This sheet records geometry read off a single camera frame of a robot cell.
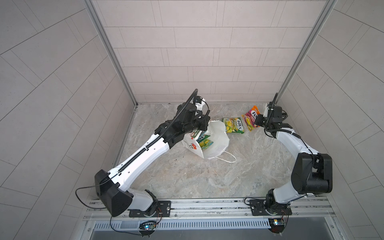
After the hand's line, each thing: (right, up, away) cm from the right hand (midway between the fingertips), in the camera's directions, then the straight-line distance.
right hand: (256, 115), depth 91 cm
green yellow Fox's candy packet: (-12, -6, +10) cm, 17 cm away
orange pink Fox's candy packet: (-3, -1, +2) cm, 4 cm away
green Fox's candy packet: (-32, -16, -2) cm, 36 cm away
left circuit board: (-58, -49, -26) cm, 80 cm away
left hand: (-28, 0, -23) cm, 36 cm away
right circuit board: (+1, -50, -23) cm, 55 cm away
